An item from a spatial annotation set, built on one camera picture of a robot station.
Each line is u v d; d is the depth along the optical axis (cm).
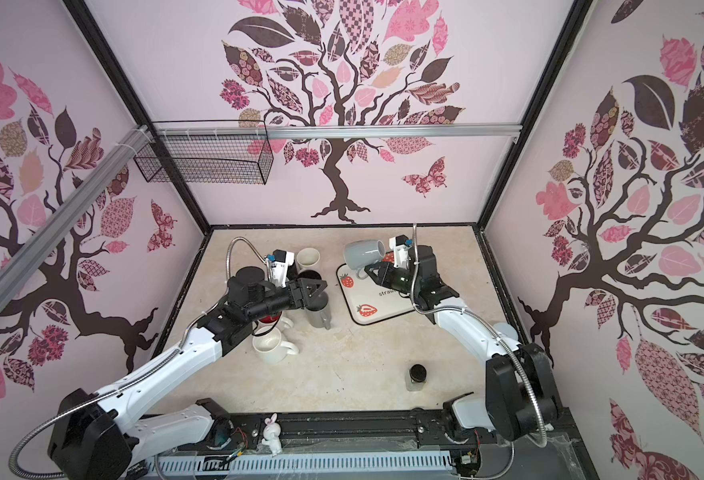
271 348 79
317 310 85
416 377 74
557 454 71
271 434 71
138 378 44
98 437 38
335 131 93
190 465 70
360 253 81
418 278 64
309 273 94
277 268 68
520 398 42
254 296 59
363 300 98
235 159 81
